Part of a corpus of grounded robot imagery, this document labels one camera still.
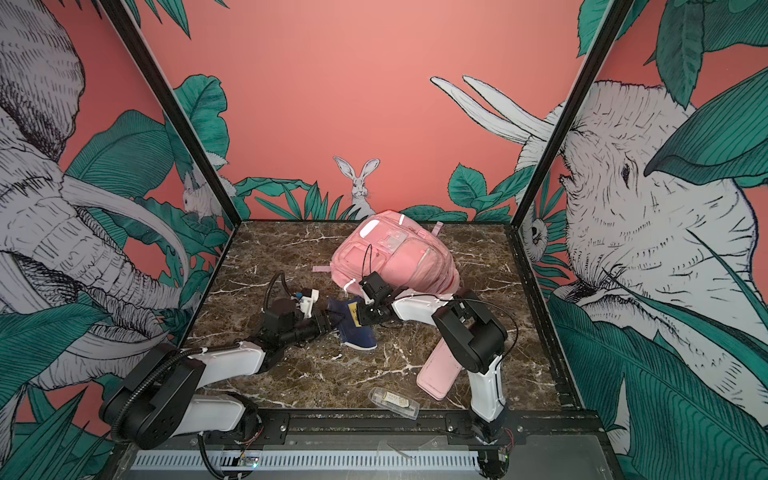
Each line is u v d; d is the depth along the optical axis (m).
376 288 0.76
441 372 0.85
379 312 0.70
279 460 0.70
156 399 0.42
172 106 0.85
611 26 0.71
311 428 0.75
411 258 1.02
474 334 0.51
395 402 0.78
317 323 0.76
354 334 0.88
